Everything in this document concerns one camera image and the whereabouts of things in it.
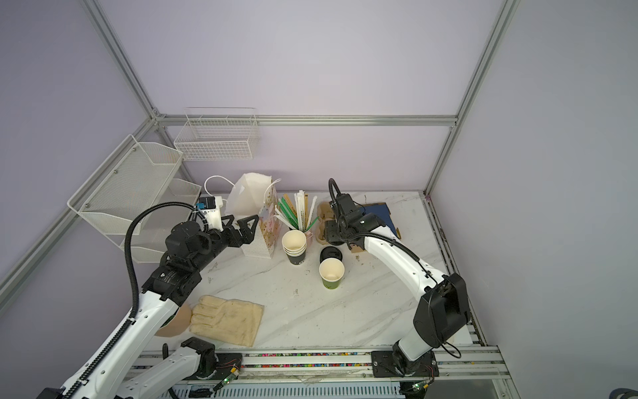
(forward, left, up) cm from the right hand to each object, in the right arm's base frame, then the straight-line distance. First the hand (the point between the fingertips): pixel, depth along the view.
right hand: (329, 231), depth 83 cm
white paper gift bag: (+17, +28, +2) cm, 32 cm away
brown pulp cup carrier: (+22, +1, -16) cm, 28 cm away
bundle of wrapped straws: (+13, +13, -5) cm, 19 cm away
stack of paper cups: (+1, +13, -10) cm, 17 cm away
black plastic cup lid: (+1, 0, -15) cm, 15 cm away
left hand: (-5, +25, +12) cm, 28 cm away
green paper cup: (-8, 0, -14) cm, 16 cm away
